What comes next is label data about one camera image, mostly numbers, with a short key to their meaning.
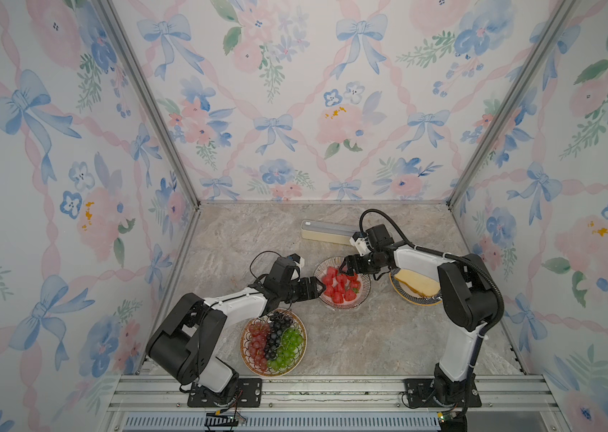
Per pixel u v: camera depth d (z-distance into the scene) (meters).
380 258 0.72
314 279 0.82
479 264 0.54
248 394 0.74
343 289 0.91
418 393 0.73
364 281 0.93
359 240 0.91
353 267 0.88
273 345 0.78
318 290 0.83
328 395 0.75
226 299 0.53
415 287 0.90
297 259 0.84
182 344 0.45
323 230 1.06
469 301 0.51
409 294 0.92
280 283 0.70
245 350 0.79
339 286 0.91
